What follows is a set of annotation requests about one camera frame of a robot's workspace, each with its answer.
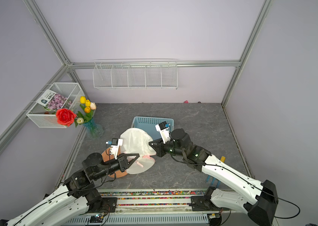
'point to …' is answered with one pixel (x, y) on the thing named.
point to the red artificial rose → (65, 117)
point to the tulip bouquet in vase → (94, 129)
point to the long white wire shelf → (136, 74)
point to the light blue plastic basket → (149, 123)
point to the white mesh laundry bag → (136, 141)
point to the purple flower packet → (53, 101)
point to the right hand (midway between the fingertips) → (149, 143)
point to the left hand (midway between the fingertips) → (139, 157)
